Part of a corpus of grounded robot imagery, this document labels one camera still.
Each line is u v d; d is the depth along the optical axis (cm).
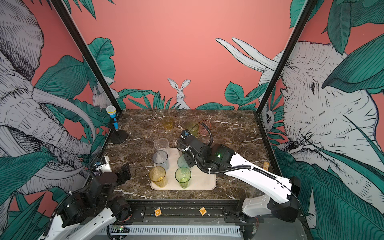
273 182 40
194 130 107
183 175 76
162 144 103
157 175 80
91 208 47
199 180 86
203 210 75
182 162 87
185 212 76
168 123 109
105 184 48
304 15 72
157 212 74
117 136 103
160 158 88
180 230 70
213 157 45
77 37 78
